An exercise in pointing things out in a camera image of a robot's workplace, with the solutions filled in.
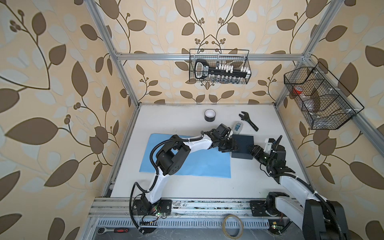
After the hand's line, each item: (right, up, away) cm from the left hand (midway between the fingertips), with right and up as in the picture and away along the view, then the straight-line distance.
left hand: (240, 149), depth 86 cm
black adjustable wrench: (+12, +19, +26) cm, 34 cm away
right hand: (+6, 0, +1) cm, 6 cm away
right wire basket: (+38, +25, -14) cm, 48 cm away
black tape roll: (-16, +21, +26) cm, 37 cm away
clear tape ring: (-9, -33, -16) cm, 38 cm away
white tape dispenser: (+2, +12, +16) cm, 20 cm away
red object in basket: (+31, +34, -3) cm, 46 cm away
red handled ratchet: (-69, -34, -18) cm, 79 cm away
